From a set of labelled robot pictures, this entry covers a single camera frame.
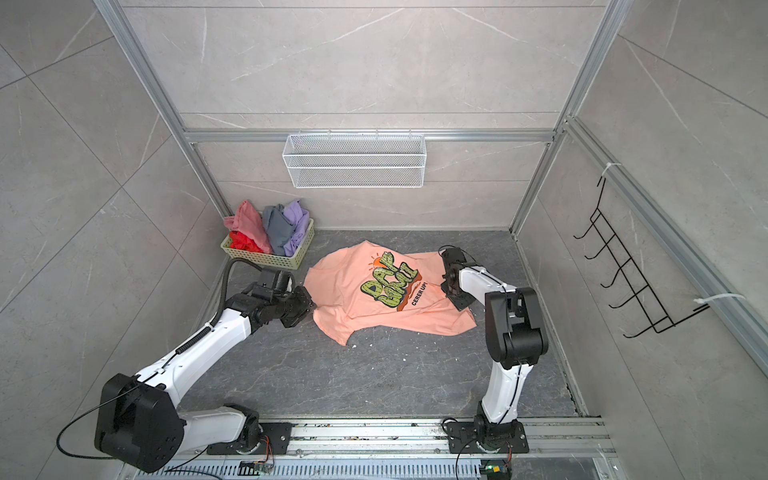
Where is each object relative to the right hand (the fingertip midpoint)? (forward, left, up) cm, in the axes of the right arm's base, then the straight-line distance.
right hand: (453, 292), depth 100 cm
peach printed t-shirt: (+4, +31, -1) cm, 31 cm away
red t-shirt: (+15, +72, +12) cm, 74 cm away
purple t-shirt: (+26, +54, +12) cm, 61 cm away
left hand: (-9, +42, +13) cm, 45 cm away
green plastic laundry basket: (+12, +64, +4) cm, 65 cm away
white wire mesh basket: (+36, +32, +28) cm, 56 cm away
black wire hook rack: (-23, -33, +29) cm, 49 cm away
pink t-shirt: (+22, +71, +13) cm, 75 cm away
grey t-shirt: (+22, +61, +11) cm, 66 cm away
